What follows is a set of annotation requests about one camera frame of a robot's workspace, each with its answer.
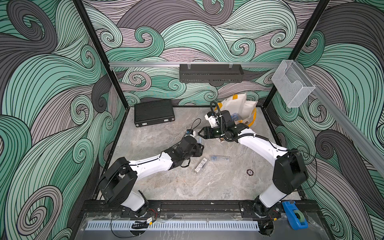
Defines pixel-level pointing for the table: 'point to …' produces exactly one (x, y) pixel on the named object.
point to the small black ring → (249, 172)
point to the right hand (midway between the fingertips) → (200, 134)
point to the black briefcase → (153, 112)
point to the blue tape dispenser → (296, 217)
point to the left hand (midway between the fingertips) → (202, 145)
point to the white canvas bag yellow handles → (242, 111)
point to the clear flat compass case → (219, 158)
